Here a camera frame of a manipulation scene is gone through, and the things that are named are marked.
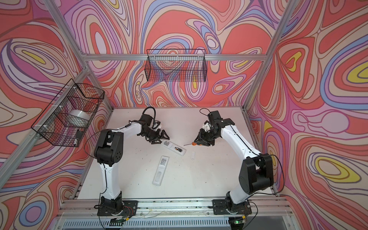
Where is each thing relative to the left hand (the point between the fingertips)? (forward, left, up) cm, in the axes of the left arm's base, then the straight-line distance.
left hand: (166, 139), depth 97 cm
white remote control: (-23, +2, -2) cm, 23 cm away
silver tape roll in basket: (-6, +41, +29) cm, 50 cm away
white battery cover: (-10, -18, -4) cm, 21 cm away
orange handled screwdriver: (-10, -18, +10) cm, 23 cm away
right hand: (-11, -20, +11) cm, 25 cm away
